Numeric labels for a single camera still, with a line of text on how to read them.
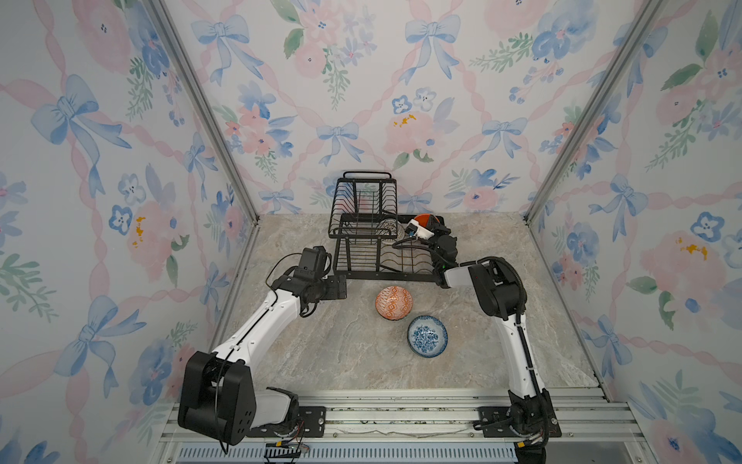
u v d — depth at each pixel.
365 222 1.11
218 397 0.40
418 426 0.75
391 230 0.82
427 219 1.06
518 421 0.66
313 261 0.65
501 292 0.68
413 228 0.95
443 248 0.87
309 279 0.65
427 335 0.86
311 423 0.74
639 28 0.71
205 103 0.86
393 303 0.93
